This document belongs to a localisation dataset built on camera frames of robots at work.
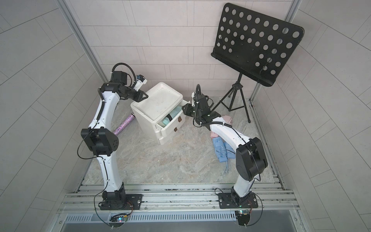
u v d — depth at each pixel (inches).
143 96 31.1
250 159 17.6
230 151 34.1
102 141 20.9
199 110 24.9
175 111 33.1
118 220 25.9
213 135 37.2
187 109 28.6
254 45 25.9
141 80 30.2
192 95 30.3
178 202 28.4
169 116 32.4
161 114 31.0
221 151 33.4
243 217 26.7
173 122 30.8
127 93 28.0
